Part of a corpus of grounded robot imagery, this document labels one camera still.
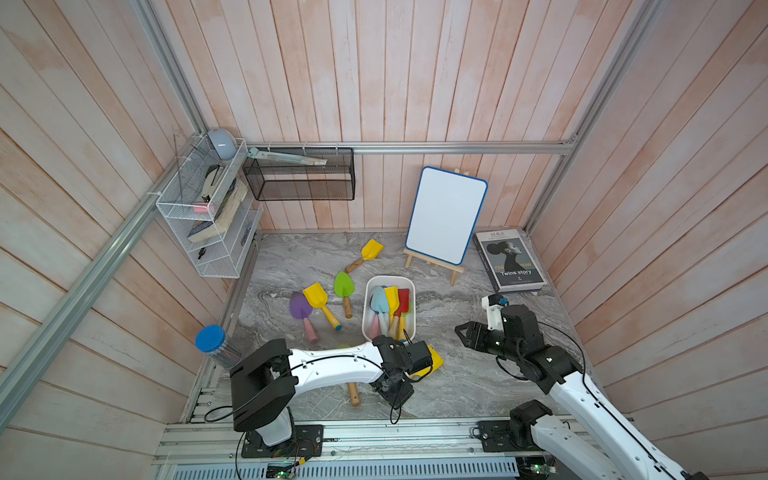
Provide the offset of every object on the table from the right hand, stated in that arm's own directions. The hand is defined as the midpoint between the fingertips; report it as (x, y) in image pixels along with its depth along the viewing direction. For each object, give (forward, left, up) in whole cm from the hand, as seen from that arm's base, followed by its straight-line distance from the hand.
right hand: (461, 328), depth 80 cm
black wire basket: (+51, +59, +11) cm, 79 cm away
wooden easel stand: (+24, -2, -5) cm, 25 cm away
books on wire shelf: (+19, +65, +22) cm, 71 cm away
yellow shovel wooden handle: (+38, +28, -12) cm, 48 cm away
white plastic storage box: (+21, +16, -9) cm, 28 cm away
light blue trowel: (+13, +23, -11) cm, 28 cm away
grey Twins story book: (+32, -24, -10) cm, 41 cm away
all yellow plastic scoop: (-5, +6, -12) cm, 14 cm away
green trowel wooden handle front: (-15, +29, -9) cm, 34 cm away
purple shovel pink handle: (+12, +50, -11) cm, 52 cm away
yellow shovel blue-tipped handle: (+16, +44, -11) cm, 49 cm away
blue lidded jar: (-8, +62, +8) cm, 63 cm away
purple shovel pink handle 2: (+4, +24, -10) cm, 26 cm away
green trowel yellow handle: (+6, +16, -10) cm, 20 cm away
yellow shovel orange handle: (+15, +19, -10) cm, 26 cm away
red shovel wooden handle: (+15, +15, -11) cm, 24 cm away
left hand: (-16, +20, -9) cm, 27 cm away
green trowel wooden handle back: (+21, +36, -12) cm, 43 cm away
